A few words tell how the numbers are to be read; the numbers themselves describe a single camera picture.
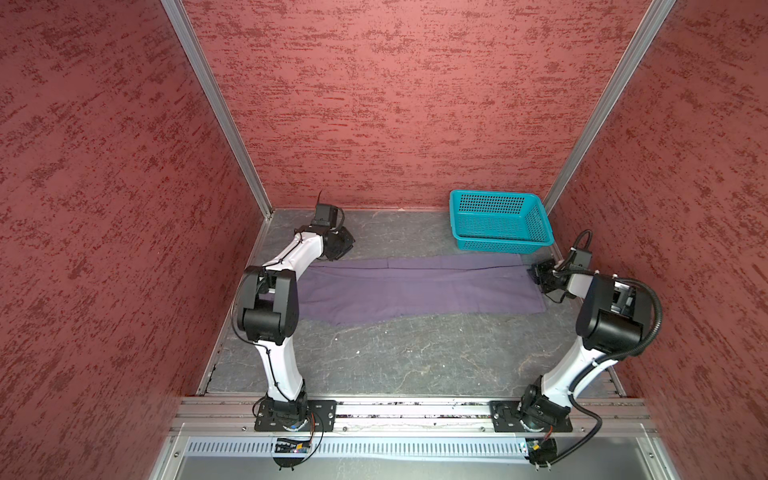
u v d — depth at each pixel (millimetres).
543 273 898
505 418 736
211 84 834
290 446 722
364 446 709
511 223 1178
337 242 893
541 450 710
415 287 974
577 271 787
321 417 747
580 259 796
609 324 513
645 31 739
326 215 777
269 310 511
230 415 759
